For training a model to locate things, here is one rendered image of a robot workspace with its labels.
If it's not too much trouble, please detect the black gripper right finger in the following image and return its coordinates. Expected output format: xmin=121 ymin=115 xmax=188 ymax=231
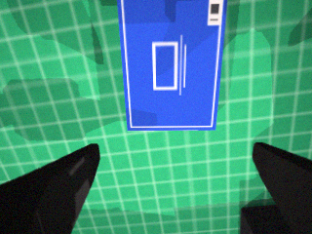
xmin=252 ymin=142 xmax=312 ymax=234

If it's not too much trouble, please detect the green cutting mat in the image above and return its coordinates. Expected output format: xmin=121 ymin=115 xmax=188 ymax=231
xmin=0 ymin=0 xmax=312 ymax=234

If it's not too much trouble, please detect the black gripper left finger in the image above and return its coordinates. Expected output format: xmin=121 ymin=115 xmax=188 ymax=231
xmin=0 ymin=143 xmax=100 ymax=234

